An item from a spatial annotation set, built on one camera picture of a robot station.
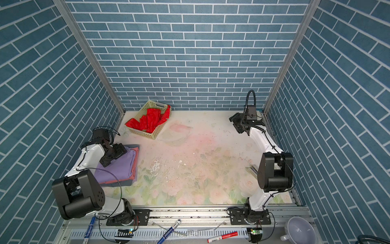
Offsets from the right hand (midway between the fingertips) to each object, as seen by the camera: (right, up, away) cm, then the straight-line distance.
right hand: (230, 118), depth 91 cm
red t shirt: (-52, 0, +17) cm, 55 cm away
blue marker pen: (-32, -53, -22) cm, 66 cm away
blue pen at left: (-69, -55, -24) cm, 92 cm away
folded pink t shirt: (-55, -32, -9) cm, 64 cm away
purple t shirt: (-60, -27, -12) cm, 67 cm away
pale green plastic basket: (-56, -10, +10) cm, 57 cm away
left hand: (-65, -21, -5) cm, 69 cm away
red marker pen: (-13, -56, -24) cm, 62 cm away
